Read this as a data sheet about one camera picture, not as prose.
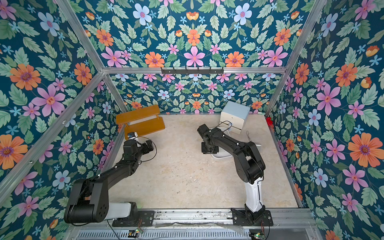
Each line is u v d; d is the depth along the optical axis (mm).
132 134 797
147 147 840
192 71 933
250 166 513
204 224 729
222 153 889
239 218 734
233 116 1005
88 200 426
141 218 735
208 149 820
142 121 1149
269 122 1154
